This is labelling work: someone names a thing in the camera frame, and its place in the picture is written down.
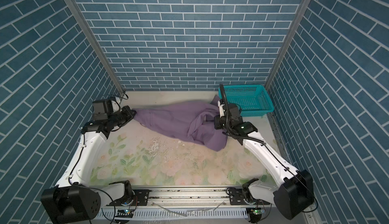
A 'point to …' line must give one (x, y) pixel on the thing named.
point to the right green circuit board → (258, 211)
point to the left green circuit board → (125, 213)
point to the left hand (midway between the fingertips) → (137, 111)
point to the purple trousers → (194, 121)
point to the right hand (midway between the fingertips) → (214, 117)
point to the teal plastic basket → (254, 100)
